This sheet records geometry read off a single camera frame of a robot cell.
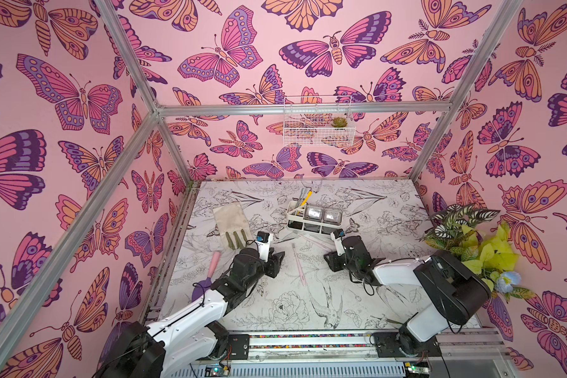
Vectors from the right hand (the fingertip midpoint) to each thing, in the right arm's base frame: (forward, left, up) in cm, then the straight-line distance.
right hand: (329, 253), depth 94 cm
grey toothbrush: (+19, +12, +12) cm, 25 cm away
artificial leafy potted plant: (-5, -37, +24) cm, 45 cm away
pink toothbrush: (-5, +12, -1) cm, 14 cm away
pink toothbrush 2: (+4, +3, -1) cm, 5 cm away
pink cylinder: (-4, +45, +2) cm, 45 cm away
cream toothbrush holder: (+14, +6, +5) cm, 16 cm away
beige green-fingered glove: (+13, +41, 0) cm, 43 cm away
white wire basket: (+41, +5, +33) cm, 53 cm away
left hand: (-5, +19, +11) cm, 22 cm away
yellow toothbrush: (+29, +9, 0) cm, 30 cm away
